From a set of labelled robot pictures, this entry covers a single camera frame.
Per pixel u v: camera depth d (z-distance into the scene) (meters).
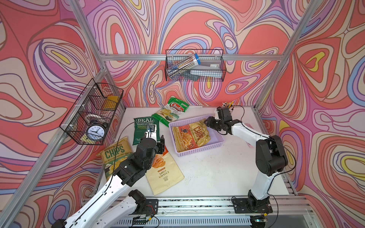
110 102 0.78
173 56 0.88
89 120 0.70
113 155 0.85
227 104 1.01
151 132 0.57
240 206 0.73
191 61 0.78
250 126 1.08
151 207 0.73
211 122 0.85
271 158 0.49
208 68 0.88
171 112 1.16
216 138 0.99
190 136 0.99
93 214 0.40
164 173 0.85
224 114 0.75
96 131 0.68
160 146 0.61
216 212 0.73
